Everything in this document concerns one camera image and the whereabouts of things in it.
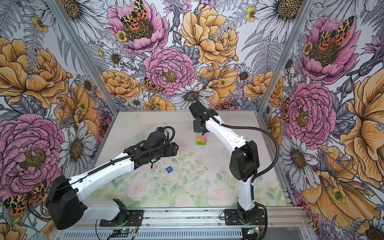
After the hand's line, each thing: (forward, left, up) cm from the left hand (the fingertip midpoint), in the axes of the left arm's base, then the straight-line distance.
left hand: (170, 151), depth 82 cm
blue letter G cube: (-4, +2, -13) cm, 14 cm away
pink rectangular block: (+14, -19, -10) cm, 26 cm away
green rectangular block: (+14, -17, -13) cm, 26 cm away
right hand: (+12, -18, +2) cm, 22 cm away
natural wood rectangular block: (+16, -19, -9) cm, 26 cm away
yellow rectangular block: (+15, -16, -10) cm, 24 cm away
